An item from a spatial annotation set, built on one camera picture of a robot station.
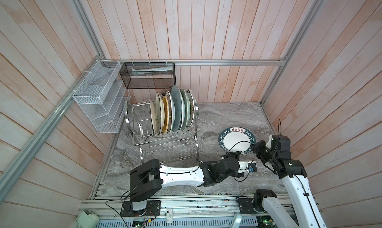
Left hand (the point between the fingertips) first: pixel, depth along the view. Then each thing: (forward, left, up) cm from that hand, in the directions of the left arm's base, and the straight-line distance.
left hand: (240, 159), depth 72 cm
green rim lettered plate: (+14, -3, -4) cm, 15 cm away
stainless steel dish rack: (+17, +31, -19) cm, 40 cm away
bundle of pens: (+51, +45, -2) cm, 68 cm away
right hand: (+8, -7, +1) cm, 11 cm away
